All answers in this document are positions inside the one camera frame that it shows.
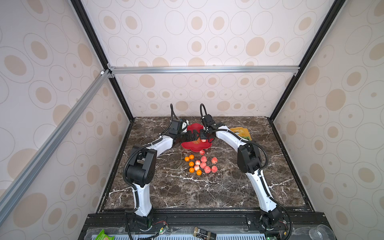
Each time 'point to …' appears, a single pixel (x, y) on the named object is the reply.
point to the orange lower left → (191, 169)
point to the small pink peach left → (197, 162)
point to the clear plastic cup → (322, 232)
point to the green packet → (102, 235)
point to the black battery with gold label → (203, 234)
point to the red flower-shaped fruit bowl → (197, 147)
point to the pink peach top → (203, 159)
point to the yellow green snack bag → (242, 132)
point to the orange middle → (191, 164)
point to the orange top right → (191, 156)
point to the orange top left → (186, 158)
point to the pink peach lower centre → (207, 169)
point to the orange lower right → (199, 172)
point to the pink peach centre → (202, 165)
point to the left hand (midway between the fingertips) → (199, 134)
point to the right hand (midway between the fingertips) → (208, 134)
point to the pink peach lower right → (214, 169)
